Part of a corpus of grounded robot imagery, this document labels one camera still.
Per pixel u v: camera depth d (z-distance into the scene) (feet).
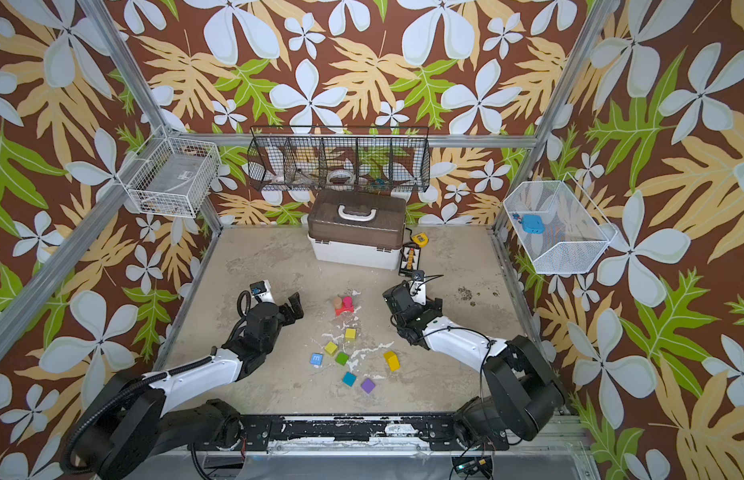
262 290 2.47
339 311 3.13
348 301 3.07
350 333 2.99
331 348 2.84
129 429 1.35
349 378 2.76
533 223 2.83
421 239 3.76
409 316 2.25
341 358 2.83
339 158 3.21
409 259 3.54
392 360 2.77
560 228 2.75
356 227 3.05
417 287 2.51
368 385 2.71
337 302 3.06
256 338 2.16
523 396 1.40
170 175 2.83
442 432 2.42
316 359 2.82
